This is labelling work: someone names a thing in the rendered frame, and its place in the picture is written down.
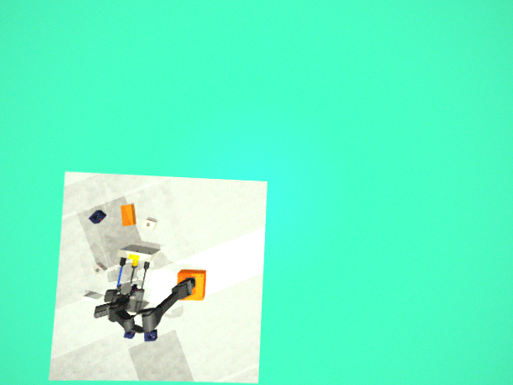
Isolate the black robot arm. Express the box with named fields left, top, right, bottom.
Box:
left=94, top=276, right=196, bottom=334

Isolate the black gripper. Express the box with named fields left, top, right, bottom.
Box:
left=103, top=287, right=145, bottom=302

